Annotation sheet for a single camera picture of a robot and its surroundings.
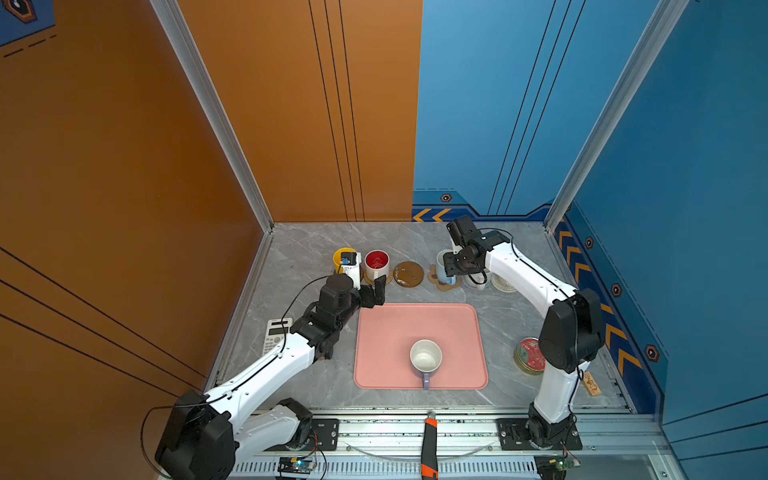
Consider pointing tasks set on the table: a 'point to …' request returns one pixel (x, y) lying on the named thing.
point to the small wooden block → (591, 384)
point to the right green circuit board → (553, 467)
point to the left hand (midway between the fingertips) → (371, 273)
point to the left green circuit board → (295, 465)
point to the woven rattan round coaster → (372, 283)
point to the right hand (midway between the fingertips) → (451, 267)
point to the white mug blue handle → (441, 269)
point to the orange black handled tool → (429, 462)
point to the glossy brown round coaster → (408, 274)
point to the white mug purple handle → (426, 357)
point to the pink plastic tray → (384, 336)
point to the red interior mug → (377, 263)
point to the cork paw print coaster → (433, 277)
